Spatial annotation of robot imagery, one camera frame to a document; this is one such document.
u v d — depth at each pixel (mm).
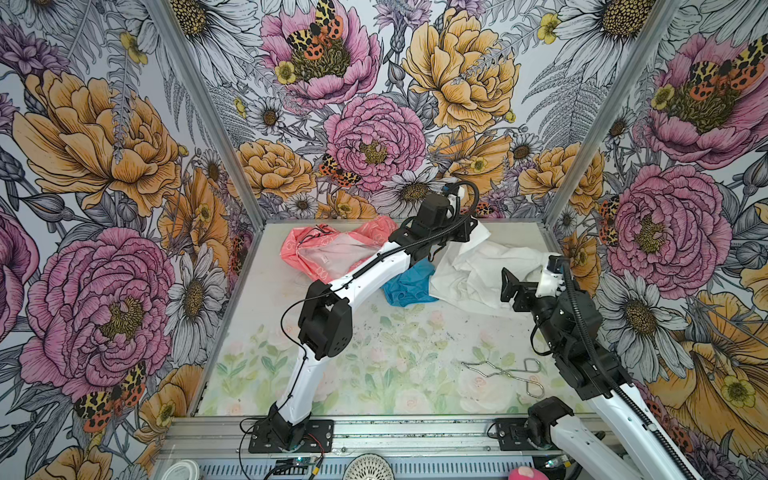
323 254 965
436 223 674
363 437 761
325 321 532
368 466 688
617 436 476
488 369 854
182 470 643
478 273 968
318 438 736
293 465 714
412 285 1001
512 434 742
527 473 650
